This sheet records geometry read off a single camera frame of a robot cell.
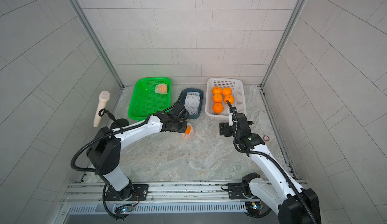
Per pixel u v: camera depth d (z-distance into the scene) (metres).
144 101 1.06
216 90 1.07
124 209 0.65
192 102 0.96
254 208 0.68
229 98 1.05
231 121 0.71
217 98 1.04
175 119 0.65
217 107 0.99
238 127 0.59
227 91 1.08
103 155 0.44
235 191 0.71
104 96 0.74
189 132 0.83
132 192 0.66
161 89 1.08
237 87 1.09
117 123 0.91
